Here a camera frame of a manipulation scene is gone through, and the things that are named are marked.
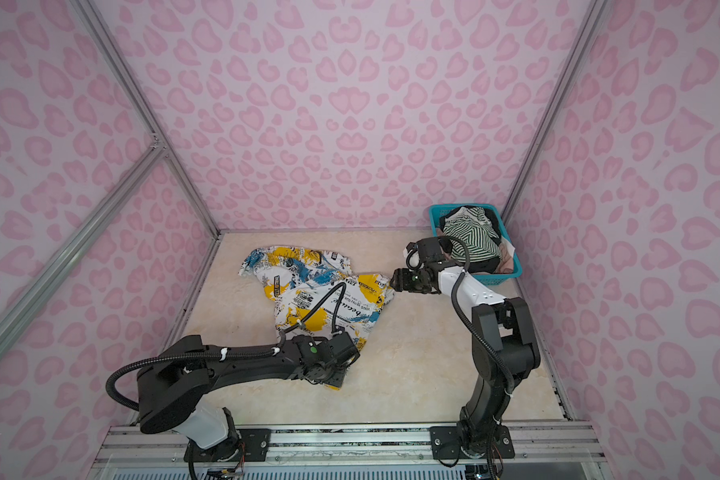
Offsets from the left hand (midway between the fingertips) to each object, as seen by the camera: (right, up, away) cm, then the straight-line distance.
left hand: (343, 377), depth 83 cm
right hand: (+16, +26, +10) cm, 32 cm away
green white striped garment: (+42, +43, +18) cm, 63 cm away
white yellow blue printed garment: (-10, +22, +14) cm, 28 cm away
